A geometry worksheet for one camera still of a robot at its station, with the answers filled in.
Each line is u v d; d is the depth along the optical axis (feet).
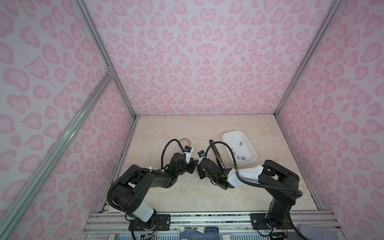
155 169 2.14
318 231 2.23
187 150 2.62
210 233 2.27
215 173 2.24
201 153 2.56
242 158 3.15
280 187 1.36
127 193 1.48
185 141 3.40
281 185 1.52
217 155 3.14
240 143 3.39
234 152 3.27
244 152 3.24
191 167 2.63
